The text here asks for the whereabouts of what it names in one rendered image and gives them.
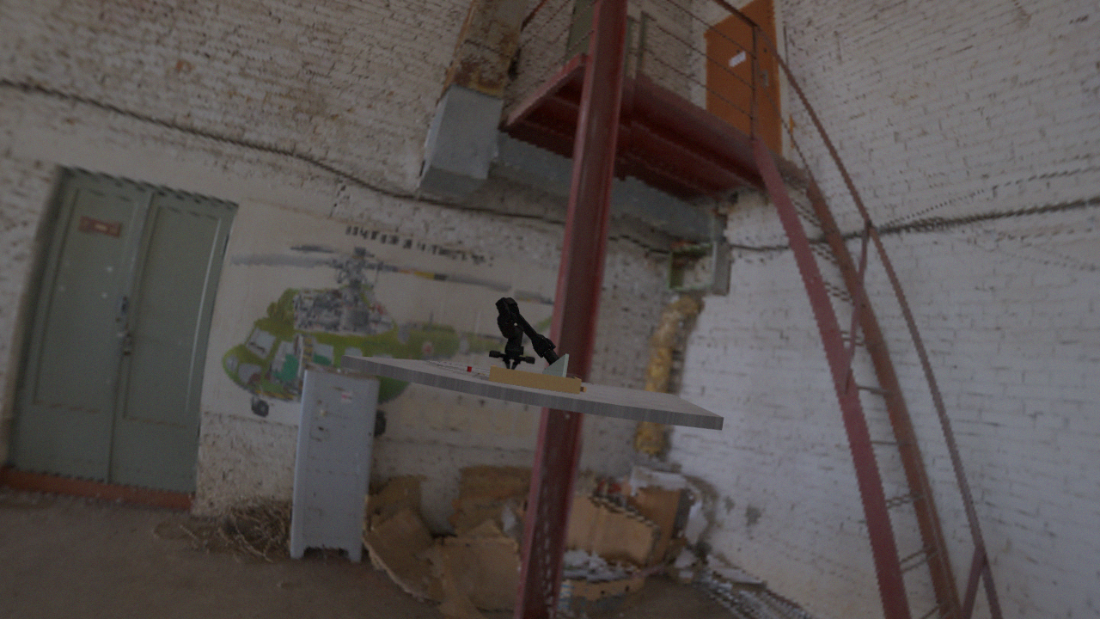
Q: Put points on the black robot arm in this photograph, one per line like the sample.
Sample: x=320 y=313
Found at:
x=508 y=316

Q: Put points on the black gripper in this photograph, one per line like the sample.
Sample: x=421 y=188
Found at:
x=528 y=360

